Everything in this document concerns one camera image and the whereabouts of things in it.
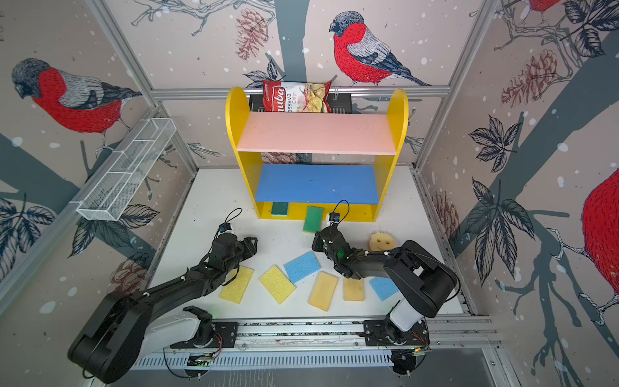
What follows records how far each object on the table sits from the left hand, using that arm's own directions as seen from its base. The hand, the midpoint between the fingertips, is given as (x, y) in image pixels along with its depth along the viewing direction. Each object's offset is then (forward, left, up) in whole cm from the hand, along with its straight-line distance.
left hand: (256, 236), depth 89 cm
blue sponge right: (-17, -46, -5) cm, 50 cm away
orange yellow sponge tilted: (-18, -25, -5) cm, 32 cm away
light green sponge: (+10, -21, -4) cm, 24 cm away
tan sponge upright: (-18, -36, -5) cm, 40 cm away
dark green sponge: (+15, -7, -3) cm, 17 cm away
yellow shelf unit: (+47, -33, -5) cm, 58 cm away
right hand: (+2, -22, -1) cm, 22 cm away
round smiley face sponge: (0, -48, -4) cm, 48 cm away
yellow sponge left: (-16, -9, -6) cm, 19 cm away
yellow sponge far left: (-18, +5, -5) cm, 20 cm away
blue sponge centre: (-10, -18, -4) cm, 21 cm away
